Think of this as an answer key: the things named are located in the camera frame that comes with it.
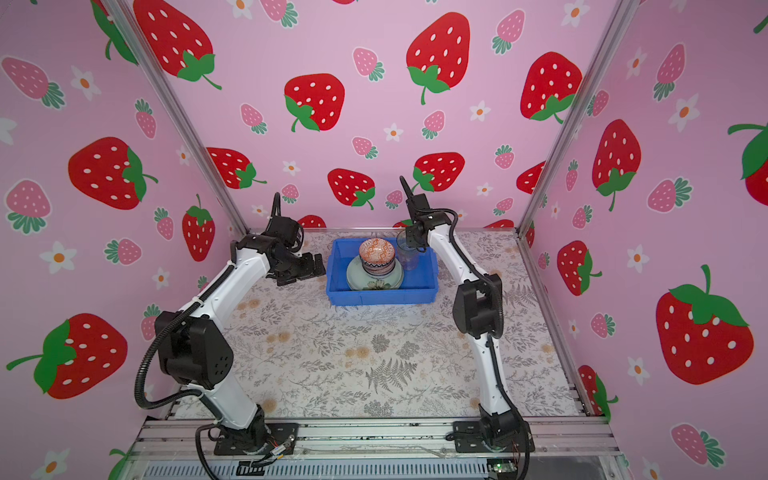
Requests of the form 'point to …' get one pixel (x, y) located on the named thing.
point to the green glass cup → (409, 256)
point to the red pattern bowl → (376, 251)
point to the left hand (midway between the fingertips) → (314, 272)
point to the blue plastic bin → (418, 286)
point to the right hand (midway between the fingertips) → (419, 236)
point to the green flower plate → (362, 281)
